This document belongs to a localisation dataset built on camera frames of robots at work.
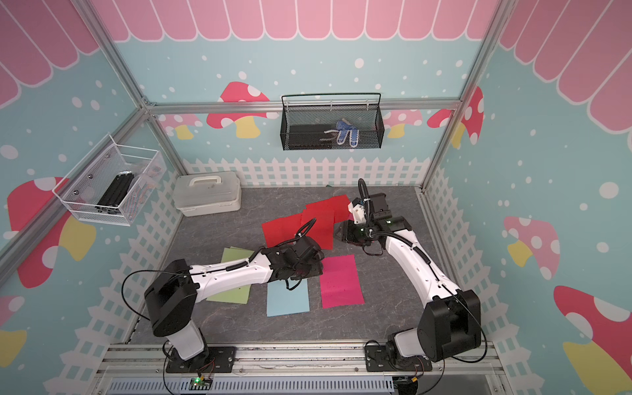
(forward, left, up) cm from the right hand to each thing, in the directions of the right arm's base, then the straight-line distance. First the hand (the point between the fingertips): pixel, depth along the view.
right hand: (338, 234), depth 81 cm
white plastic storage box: (+30, +61, -11) cm, 69 cm away
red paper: (+15, +24, -19) cm, 35 cm away
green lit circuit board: (-39, +43, -21) cm, 62 cm away
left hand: (-8, +7, -11) cm, 15 cm away
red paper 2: (+26, +1, -18) cm, 32 cm away
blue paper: (-15, +20, -18) cm, 31 cm away
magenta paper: (-8, 0, -20) cm, 21 cm away
